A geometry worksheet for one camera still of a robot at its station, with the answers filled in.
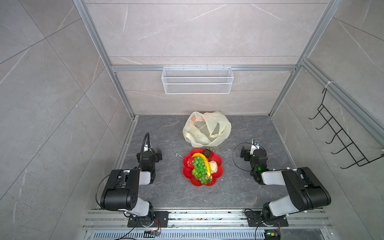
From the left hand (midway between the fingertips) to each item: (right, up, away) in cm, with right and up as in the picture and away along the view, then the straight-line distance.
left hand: (148, 147), depth 93 cm
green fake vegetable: (+32, -11, -13) cm, 37 cm away
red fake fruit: (+27, -8, -7) cm, 29 cm away
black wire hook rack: (+97, 0, -33) cm, 102 cm away
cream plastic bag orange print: (+37, +11, +8) cm, 40 cm away
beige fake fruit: (+40, -10, -8) cm, 42 cm away
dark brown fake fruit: (+37, -3, -3) cm, 37 cm away
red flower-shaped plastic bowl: (+25, -14, -7) cm, 30 cm away
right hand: (+65, +1, +1) cm, 65 cm away
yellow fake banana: (+37, -10, -11) cm, 40 cm away
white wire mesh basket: (+31, +45, +8) cm, 56 cm away
